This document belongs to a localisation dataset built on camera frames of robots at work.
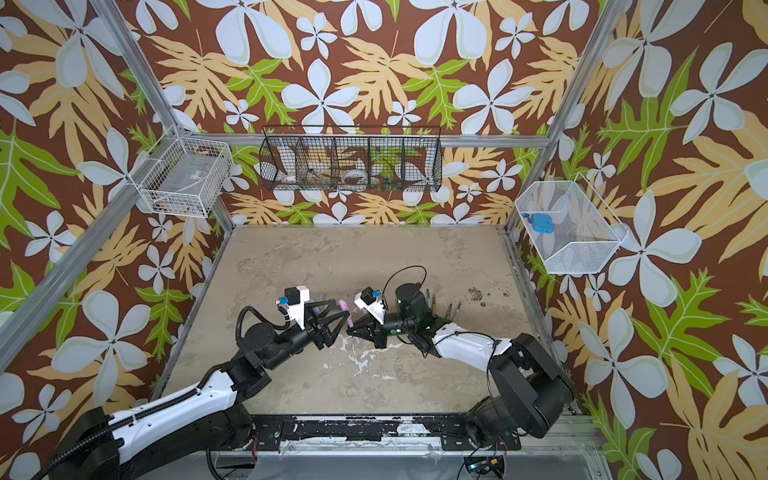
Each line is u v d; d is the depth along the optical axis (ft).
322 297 2.44
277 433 2.42
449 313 3.14
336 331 2.18
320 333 2.06
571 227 2.76
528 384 1.43
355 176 3.23
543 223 2.83
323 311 2.41
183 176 2.83
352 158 3.18
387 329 2.32
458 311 3.14
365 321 2.39
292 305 2.05
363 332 2.45
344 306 2.35
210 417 1.78
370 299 2.26
